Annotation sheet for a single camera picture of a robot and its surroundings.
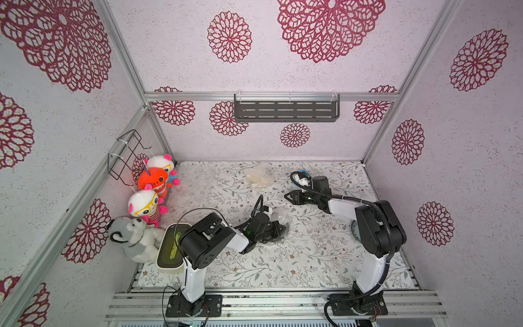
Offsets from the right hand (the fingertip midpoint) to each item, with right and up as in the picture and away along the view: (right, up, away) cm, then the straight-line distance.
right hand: (286, 193), depth 96 cm
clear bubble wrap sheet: (-4, -10, -3) cm, 11 cm away
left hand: (-1, -16, -4) cm, 16 cm away
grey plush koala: (-59, -17, -18) cm, 64 cm away
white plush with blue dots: (-57, +15, -1) cm, 59 cm away
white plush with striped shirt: (-58, -3, -16) cm, 60 cm away
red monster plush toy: (-59, +7, -7) cm, 60 cm away
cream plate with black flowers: (-13, +9, +13) cm, 20 cm away
